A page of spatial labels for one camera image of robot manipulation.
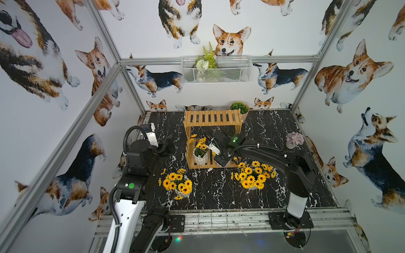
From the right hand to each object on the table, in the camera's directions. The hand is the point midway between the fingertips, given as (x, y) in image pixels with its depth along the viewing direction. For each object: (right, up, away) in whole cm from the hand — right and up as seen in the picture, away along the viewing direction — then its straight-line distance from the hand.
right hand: (218, 157), depth 83 cm
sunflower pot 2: (-20, -10, -9) cm, 24 cm away
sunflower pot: (+16, -6, -10) cm, 20 cm away
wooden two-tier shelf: (+1, +21, -3) cm, 21 cm away
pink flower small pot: (+45, +9, +10) cm, 46 cm away
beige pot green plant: (+18, +30, +26) cm, 44 cm away
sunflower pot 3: (-10, +2, +3) cm, 10 cm away
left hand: (-24, +14, -16) cm, 32 cm away
